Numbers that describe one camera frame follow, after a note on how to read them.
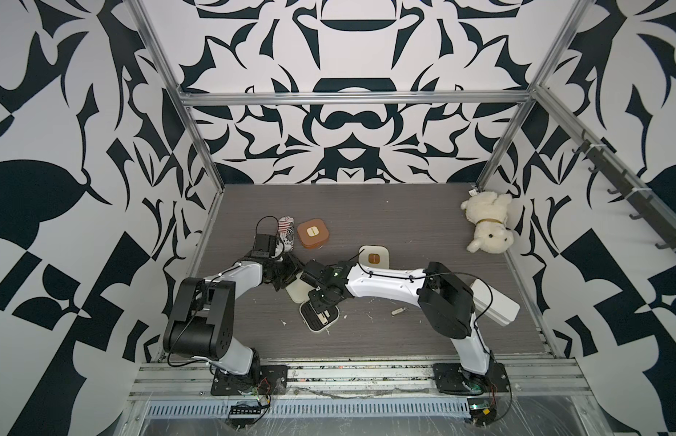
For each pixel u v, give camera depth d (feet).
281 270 2.66
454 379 2.43
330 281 2.12
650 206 1.80
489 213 3.27
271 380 2.44
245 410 2.39
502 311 2.69
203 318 1.48
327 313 2.79
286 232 3.32
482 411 2.33
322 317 2.77
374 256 3.16
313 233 3.34
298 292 2.91
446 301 1.63
